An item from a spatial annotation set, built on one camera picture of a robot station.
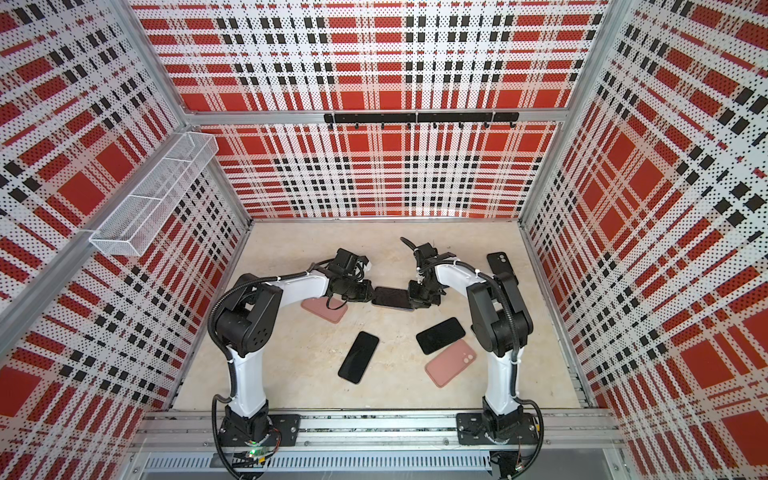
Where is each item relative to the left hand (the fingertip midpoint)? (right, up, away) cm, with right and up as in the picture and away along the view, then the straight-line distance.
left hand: (375, 300), depth 97 cm
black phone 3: (+20, -11, -4) cm, 23 cm away
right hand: (+13, -1, -3) cm, 13 cm away
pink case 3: (+22, -17, -13) cm, 31 cm away
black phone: (+6, +1, -2) cm, 6 cm away
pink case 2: (-15, +1, -13) cm, 20 cm away
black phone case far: (+45, +12, +11) cm, 48 cm away
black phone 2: (-4, -15, -11) cm, 19 cm away
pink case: (+6, -2, -1) cm, 6 cm away
